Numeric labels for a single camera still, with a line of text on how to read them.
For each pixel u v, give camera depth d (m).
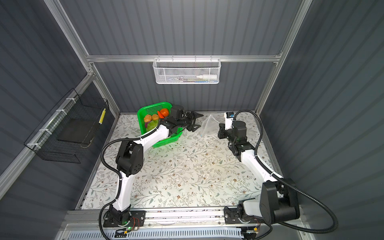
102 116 0.83
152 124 1.00
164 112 1.14
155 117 1.12
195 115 0.83
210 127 0.85
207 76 0.87
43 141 0.62
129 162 0.57
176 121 0.77
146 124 1.05
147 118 1.11
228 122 0.73
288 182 0.43
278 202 0.53
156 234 0.77
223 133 0.76
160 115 1.11
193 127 0.88
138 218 0.73
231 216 0.74
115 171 0.55
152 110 1.16
